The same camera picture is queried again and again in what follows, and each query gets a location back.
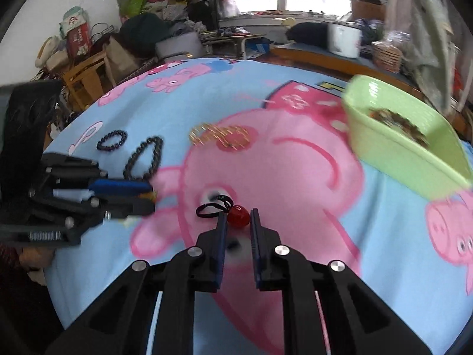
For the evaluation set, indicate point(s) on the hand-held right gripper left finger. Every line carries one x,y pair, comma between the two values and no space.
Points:
221,244

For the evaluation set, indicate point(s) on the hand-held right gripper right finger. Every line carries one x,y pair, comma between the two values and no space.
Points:
255,244

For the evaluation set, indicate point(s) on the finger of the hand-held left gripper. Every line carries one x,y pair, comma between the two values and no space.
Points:
111,209
122,185

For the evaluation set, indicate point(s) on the green plastic basket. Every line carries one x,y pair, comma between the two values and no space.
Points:
388,155

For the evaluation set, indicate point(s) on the person's left hand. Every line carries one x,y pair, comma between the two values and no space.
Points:
35,259

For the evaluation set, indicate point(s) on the wooden chair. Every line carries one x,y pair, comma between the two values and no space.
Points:
87,81

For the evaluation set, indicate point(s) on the red and white package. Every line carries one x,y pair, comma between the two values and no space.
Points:
77,33

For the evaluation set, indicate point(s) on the brown paper bag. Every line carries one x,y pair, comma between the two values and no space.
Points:
120,59

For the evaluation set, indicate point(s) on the grey storage box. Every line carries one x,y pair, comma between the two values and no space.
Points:
179,46

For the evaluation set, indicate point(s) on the dark green bag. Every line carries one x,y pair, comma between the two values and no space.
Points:
144,31

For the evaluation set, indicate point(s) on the green plastic bag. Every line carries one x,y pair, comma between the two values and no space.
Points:
133,5

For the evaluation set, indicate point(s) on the wooden desk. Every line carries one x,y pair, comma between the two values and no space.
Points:
314,57

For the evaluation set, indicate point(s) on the black bag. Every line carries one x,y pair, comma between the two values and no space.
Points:
306,34

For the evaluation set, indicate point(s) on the white enamel mug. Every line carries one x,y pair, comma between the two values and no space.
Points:
343,40

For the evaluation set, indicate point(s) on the bagged snack jar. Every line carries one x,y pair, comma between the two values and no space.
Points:
387,57

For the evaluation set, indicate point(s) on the green dotted cloth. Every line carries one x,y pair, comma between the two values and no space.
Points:
425,37

